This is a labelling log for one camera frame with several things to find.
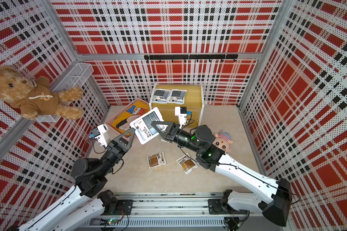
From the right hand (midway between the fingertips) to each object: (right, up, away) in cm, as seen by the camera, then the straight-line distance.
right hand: (153, 126), depth 52 cm
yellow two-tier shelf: (+17, +12, +26) cm, 33 cm away
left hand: (-6, -2, +2) cm, 6 cm away
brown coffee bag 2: (+14, -24, +35) cm, 45 cm away
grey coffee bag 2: (+8, +15, +27) cm, 32 cm away
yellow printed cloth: (-32, 0, +50) cm, 59 cm away
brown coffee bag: (-5, -23, +37) cm, 43 cm away
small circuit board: (-26, -48, +18) cm, 57 cm away
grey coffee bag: (-1, +16, +28) cm, 32 cm away
